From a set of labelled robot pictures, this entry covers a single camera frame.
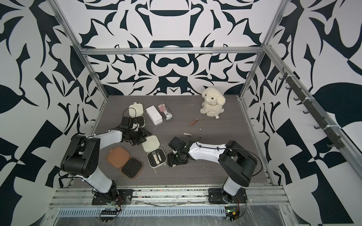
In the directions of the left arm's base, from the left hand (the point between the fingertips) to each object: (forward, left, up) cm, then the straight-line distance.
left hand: (148, 134), depth 95 cm
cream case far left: (+20, +12, 0) cm, 23 cm away
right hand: (-18, -14, -1) cm, 23 cm away
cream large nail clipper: (-15, -5, -2) cm, 16 cm away
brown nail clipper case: (-20, +8, -2) cm, 22 cm away
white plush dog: (+15, -44, +14) cm, 48 cm away
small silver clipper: (+1, -25, -3) cm, 25 cm away
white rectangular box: (+13, -4, +1) cm, 14 cm away
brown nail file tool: (+8, -31, -1) cm, 32 cm away
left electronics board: (-43, +18, -7) cm, 47 cm away
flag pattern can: (+17, -11, +1) cm, 20 cm away
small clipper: (-16, -8, -2) cm, 18 cm away
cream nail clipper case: (-6, -3, -2) cm, 7 cm away
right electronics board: (-44, -45, -3) cm, 63 cm away
